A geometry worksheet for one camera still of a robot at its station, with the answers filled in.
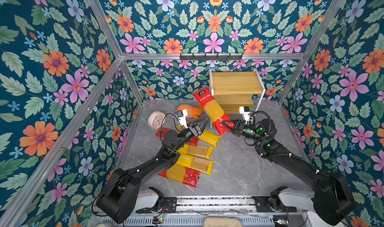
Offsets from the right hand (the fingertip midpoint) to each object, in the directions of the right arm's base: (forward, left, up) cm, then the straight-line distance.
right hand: (224, 123), depth 68 cm
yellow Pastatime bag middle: (0, +8, -29) cm, 30 cm away
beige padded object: (-35, +1, -27) cm, 44 cm away
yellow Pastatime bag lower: (-8, +12, -31) cm, 34 cm away
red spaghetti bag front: (+8, +5, +1) cm, 9 cm away
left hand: (+1, +7, +2) cm, 8 cm away
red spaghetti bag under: (-13, +22, -30) cm, 39 cm away
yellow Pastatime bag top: (+10, +5, -28) cm, 31 cm away
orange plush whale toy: (+28, +17, -23) cm, 40 cm away
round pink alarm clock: (+20, +41, -22) cm, 51 cm away
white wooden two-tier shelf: (+21, -6, +1) cm, 22 cm away
